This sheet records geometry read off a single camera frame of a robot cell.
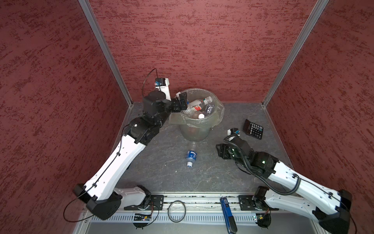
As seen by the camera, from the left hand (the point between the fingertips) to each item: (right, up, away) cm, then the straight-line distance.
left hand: (177, 98), depth 64 cm
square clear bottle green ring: (+17, +2, +23) cm, 29 cm away
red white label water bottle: (+10, -8, +13) cm, 18 cm away
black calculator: (+51, -18, +38) cm, 66 cm away
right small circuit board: (+41, -60, +8) cm, 73 cm away
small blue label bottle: (+6, -32, +21) cm, 39 cm away
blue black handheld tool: (+24, -57, +2) cm, 62 cm away
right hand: (+22, -26, +10) cm, 36 cm away
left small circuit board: (-20, -60, +8) cm, 64 cm away
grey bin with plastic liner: (+9, -16, +22) cm, 29 cm away
